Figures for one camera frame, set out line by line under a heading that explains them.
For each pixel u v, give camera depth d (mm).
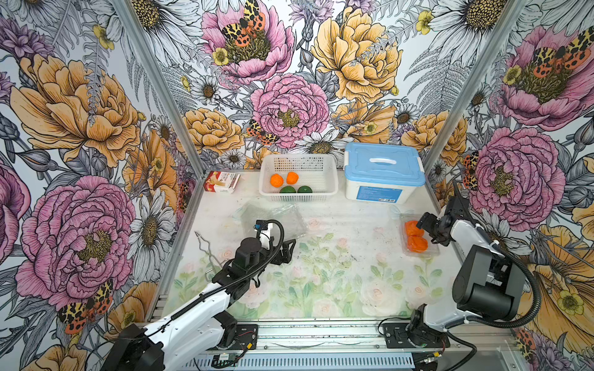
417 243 894
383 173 967
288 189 1076
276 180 1116
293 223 1039
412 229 934
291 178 1122
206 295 532
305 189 1060
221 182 1124
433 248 889
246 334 745
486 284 453
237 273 621
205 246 943
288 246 734
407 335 741
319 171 1192
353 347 745
